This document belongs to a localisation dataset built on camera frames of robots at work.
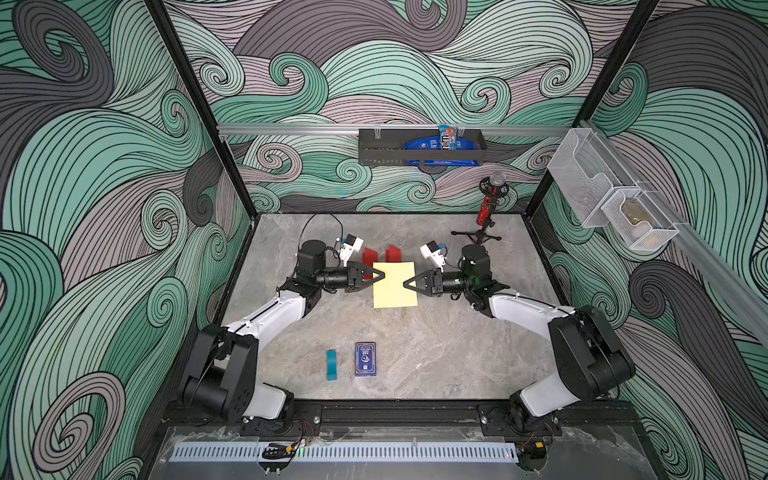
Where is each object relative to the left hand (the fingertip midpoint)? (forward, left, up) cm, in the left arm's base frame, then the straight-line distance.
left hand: (382, 275), depth 75 cm
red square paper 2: (+22, -4, -20) cm, 30 cm away
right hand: (0, -6, -5) cm, 8 cm away
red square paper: (+22, +4, -22) cm, 32 cm away
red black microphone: (+35, -36, 0) cm, 50 cm away
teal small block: (-15, +14, -23) cm, 31 cm away
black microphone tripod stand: (+28, -36, -17) cm, 49 cm away
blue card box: (-14, +5, -21) cm, 25 cm away
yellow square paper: (-3, -2, -3) cm, 5 cm away
